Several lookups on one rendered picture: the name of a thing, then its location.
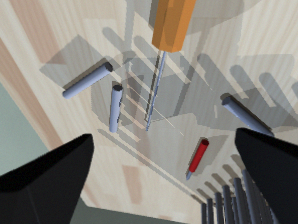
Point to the red-handled screwdriver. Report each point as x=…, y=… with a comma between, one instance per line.
x=197, y=158

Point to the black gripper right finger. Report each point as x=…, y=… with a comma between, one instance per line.
x=273, y=165

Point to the orange-brown tool handle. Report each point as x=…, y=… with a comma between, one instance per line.
x=171, y=24

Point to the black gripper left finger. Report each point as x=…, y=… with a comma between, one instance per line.
x=46, y=190

